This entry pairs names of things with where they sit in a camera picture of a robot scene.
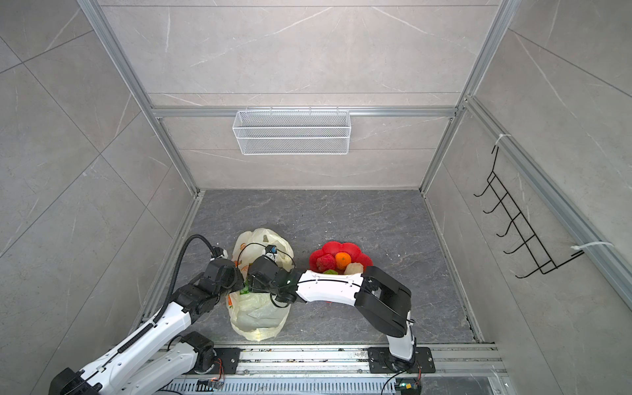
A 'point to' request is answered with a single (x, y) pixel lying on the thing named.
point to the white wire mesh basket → (292, 132)
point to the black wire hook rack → (544, 261)
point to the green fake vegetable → (244, 291)
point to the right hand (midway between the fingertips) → (252, 279)
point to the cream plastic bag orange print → (259, 316)
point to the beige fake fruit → (354, 268)
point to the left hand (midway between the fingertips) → (239, 268)
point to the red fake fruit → (325, 262)
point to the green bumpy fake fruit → (330, 271)
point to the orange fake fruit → (342, 259)
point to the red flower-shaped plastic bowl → (332, 248)
